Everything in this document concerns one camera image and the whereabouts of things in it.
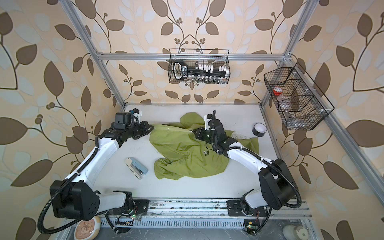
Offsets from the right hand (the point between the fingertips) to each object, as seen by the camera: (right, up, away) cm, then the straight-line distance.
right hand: (193, 131), depth 82 cm
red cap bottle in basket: (+46, +22, -2) cm, 51 cm away
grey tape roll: (+46, -1, +23) cm, 52 cm away
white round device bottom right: (+43, -41, -20) cm, 63 cm away
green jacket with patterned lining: (-8, -15, +9) cm, 20 cm away
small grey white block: (-32, -22, +3) cm, 39 cm away
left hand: (-22, +3, -1) cm, 22 cm away
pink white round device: (-48, -43, -15) cm, 66 cm away
